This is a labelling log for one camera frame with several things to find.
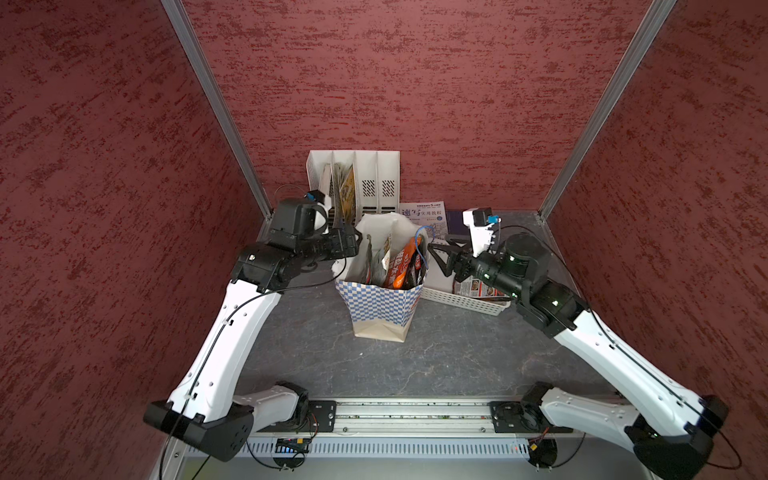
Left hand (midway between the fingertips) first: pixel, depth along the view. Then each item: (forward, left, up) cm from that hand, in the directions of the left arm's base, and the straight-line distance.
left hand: (343, 246), depth 68 cm
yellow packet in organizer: (+35, +5, -17) cm, 39 cm away
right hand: (-2, -21, +2) cm, 22 cm away
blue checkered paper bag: (+1, -9, -16) cm, 18 cm away
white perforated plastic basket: (-2, -40, -26) cm, 48 cm away
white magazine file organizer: (+47, -5, -16) cm, 49 cm away
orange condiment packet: (+6, -14, -16) cm, 22 cm away
